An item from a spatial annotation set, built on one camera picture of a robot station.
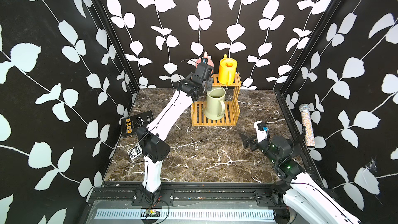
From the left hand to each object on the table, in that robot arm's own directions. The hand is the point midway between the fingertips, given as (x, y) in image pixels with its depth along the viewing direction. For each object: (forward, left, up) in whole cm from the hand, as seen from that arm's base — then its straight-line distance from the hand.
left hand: (206, 75), depth 79 cm
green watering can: (-5, -6, -17) cm, 19 cm away
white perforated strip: (-56, +11, -35) cm, 67 cm away
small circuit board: (-55, +28, -35) cm, 71 cm away
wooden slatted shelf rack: (+3, -19, -33) cm, 39 cm away
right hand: (-23, -20, -15) cm, 34 cm away
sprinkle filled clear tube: (-28, -49, -14) cm, 58 cm away
